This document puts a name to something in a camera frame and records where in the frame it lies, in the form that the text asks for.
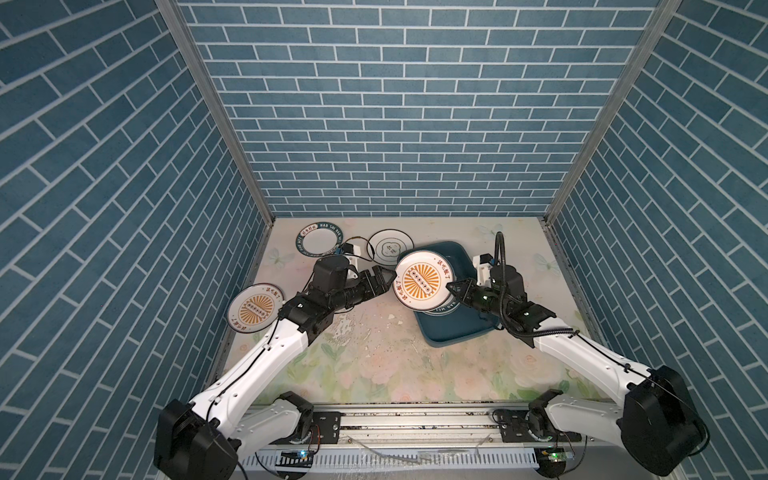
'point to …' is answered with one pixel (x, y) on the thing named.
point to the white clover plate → (385, 247)
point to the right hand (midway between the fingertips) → (443, 282)
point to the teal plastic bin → (467, 323)
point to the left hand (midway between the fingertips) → (390, 279)
